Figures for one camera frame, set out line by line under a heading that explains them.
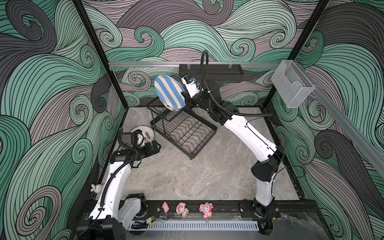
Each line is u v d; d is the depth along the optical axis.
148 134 1.04
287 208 0.75
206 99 0.53
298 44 0.85
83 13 0.73
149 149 0.69
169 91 0.74
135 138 0.62
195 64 0.92
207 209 0.70
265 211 0.62
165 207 0.73
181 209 0.71
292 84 0.80
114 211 0.40
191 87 0.58
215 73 0.95
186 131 1.03
